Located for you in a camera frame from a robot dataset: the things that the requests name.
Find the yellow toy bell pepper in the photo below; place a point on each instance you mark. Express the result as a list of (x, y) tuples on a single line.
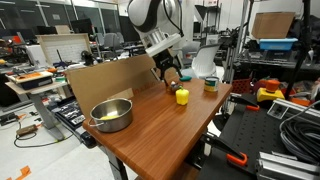
[(182, 96)]

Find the grey plush toy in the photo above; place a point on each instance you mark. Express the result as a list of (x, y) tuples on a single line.
[(173, 84)]

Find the aluminium extrusion rail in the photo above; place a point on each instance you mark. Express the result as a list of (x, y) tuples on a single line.
[(286, 166), (293, 108)]

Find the black tool tray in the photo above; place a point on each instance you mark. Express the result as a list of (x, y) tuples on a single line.
[(70, 113)]

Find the red plastic crate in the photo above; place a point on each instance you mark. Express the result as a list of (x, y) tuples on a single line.
[(241, 86)]

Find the labelled tin can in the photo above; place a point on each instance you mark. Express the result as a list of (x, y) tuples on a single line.
[(211, 85)]

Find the metal shelving rack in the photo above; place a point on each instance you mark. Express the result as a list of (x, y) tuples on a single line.
[(245, 60)]

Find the orange floor tape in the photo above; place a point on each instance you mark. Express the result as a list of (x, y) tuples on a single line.
[(24, 171)]

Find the white office chair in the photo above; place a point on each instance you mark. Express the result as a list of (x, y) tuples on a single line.
[(203, 63)]

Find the teal oval object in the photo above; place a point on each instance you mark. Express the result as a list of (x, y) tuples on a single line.
[(185, 78)]

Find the blue plastic bin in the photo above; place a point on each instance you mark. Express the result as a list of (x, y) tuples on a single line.
[(277, 44)]

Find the grey table leg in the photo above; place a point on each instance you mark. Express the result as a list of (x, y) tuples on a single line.
[(116, 166)]

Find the large cardboard box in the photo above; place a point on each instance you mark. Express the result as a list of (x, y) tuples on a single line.
[(271, 25)]

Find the black perforated breadboard plate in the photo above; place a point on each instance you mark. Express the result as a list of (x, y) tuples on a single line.
[(256, 133)]

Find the black tripod pole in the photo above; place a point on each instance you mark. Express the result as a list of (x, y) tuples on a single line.
[(301, 50)]

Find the white pegboard panel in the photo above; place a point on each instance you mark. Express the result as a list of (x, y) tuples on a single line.
[(66, 48)]

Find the stainless steel pot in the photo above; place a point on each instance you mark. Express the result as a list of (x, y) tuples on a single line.
[(115, 125)]

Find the black computer monitor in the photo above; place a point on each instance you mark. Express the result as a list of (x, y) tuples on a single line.
[(81, 26)]

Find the flat yellow toy food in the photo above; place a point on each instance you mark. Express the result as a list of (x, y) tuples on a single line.
[(108, 117)]

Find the grey side desk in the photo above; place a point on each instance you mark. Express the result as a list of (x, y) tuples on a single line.
[(41, 113)]

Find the yellow emergency stop box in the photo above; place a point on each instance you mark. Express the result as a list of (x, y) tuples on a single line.
[(266, 95)]

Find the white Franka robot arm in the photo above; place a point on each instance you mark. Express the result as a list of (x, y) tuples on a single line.
[(150, 16)]

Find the brown power adapter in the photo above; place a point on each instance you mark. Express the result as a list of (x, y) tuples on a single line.
[(26, 130)]

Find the black white weighing device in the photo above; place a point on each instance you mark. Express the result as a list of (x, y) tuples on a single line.
[(30, 79)]

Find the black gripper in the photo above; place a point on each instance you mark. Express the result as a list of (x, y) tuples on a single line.
[(164, 60)]

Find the brown cardboard panel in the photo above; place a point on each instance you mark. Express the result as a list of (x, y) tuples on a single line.
[(106, 80)]

